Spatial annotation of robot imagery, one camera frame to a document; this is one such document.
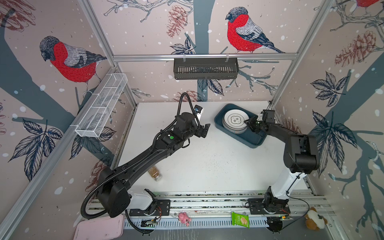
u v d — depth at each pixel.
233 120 1.04
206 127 0.68
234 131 0.98
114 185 0.40
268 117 0.79
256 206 0.73
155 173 0.81
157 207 0.73
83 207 0.36
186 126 0.56
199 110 0.65
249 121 0.89
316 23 0.78
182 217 0.69
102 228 0.66
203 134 0.68
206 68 1.05
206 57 0.95
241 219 0.70
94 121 0.71
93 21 0.76
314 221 0.67
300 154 0.50
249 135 0.93
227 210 0.73
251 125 0.90
